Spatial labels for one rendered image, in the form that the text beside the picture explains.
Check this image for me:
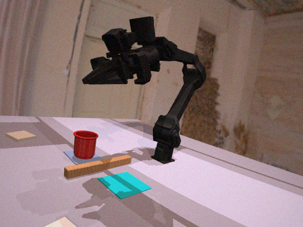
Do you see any tan flat square block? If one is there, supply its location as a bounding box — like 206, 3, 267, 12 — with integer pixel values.
6, 131, 36, 142

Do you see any cream flat square tile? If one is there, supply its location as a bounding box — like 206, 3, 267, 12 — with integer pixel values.
45, 217, 76, 227

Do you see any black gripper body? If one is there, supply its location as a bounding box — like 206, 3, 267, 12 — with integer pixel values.
90, 49, 152, 85

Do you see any red plastic cup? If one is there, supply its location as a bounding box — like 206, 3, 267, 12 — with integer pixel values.
73, 130, 98, 159

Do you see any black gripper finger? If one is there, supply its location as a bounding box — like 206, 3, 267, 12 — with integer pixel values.
82, 58, 106, 84
88, 57, 128, 85

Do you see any orange wooden bar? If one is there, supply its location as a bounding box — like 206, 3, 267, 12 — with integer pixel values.
64, 155, 132, 179

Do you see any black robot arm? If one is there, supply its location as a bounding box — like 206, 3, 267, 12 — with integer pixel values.
102, 16, 206, 164

